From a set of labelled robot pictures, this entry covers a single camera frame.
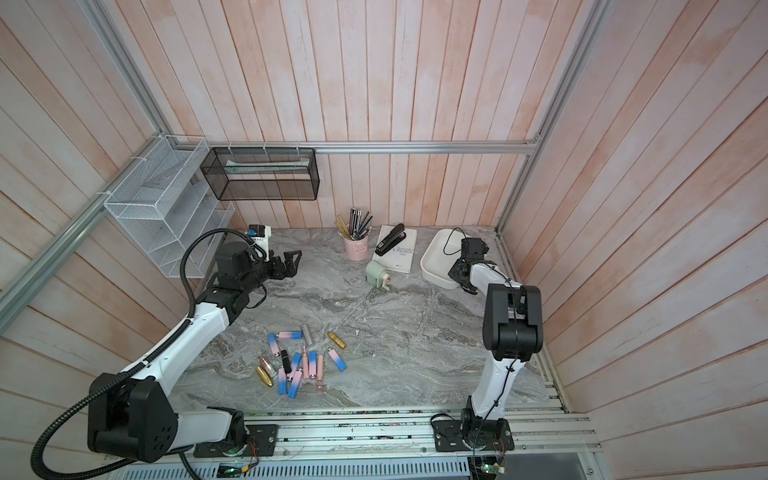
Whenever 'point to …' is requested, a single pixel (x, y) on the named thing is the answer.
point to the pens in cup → (358, 226)
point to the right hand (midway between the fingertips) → (460, 271)
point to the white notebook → (399, 258)
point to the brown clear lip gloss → (267, 366)
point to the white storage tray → (441, 254)
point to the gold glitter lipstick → (264, 376)
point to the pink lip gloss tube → (305, 362)
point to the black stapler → (393, 239)
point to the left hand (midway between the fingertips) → (289, 255)
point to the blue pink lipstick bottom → (282, 381)
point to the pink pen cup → (356, 250)
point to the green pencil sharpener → (375, 272)
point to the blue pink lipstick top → (290, 335)
